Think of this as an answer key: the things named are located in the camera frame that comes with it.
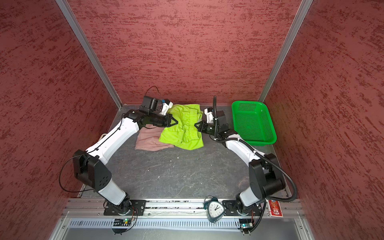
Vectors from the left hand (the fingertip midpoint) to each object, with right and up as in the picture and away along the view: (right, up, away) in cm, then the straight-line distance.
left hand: (177, 125), depth 80 cm
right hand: (+9, -2, +5) cm, 10 cm away
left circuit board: (-23, -46, -9) cm, 53 cm away
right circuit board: (+35, -47, -9) cm, 59 cm away
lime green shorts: (+4, -5, +1) cm, 7 cm away
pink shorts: (-22, -9, +17) cm, 29 cm away
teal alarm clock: (+20, -41, -9) cm, 46 cm away
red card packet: (+50, -42, -7) cm, 66 cm away
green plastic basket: (+54, 0, +31) cm, 62 cm away
